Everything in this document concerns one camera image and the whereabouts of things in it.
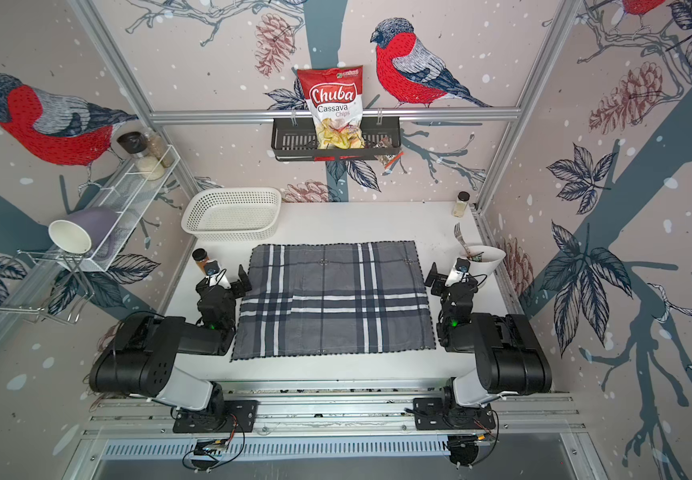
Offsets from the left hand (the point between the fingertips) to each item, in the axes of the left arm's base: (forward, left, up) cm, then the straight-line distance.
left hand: (230, 263), depth 90 cm
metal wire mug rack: (-17, +30, +16) cm, 38 cm away
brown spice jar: (+5, +12, -3) cm, 14 cm away
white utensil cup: (+2, -79, -2) cm, 79 cm away
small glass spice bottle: (+32, -80, -7) cm, 86 cm away
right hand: (+1, -68, -1) cm, 68 cm away
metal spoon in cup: (+10, -72, +1) cm, 73 cm away
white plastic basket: (+33, +15, -13) cm, 38 cm away
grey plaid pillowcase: (-6, -39, -12) cm, 42 cm away
